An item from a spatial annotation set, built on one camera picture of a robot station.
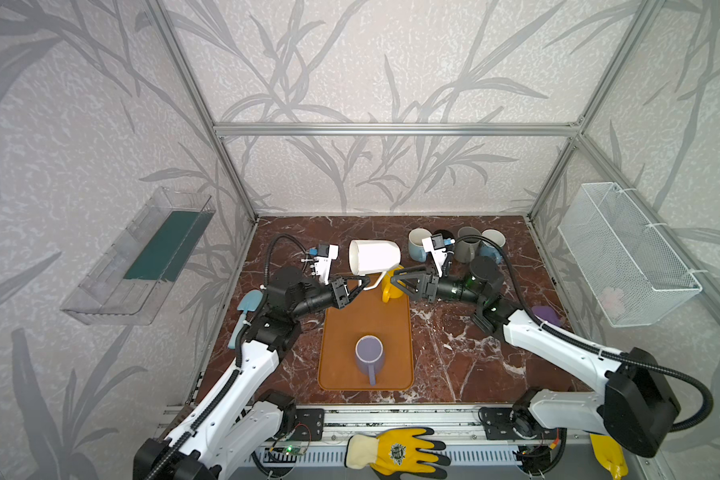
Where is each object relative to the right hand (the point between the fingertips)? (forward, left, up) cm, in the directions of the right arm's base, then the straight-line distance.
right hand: (396, 271), depth 67 cm
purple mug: (-11, +7, -23) cm, 26 cm away
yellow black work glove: (-32, 0, -27) cm, 42 cm away
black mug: (+31, -19, -23) cm, 43 cm away
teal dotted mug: (+25, -34, -25) cm, 49 cm away
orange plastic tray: (+4, +8, -31) cm, 33 cm away
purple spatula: (+4, -49, -31) cm, 58 cm away
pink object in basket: (-2, -54, -10) cm, 55 cm away
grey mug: (+23, -25, -23) cm, 41 cm away
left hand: (0, +6, -1) cm, 6 cm away
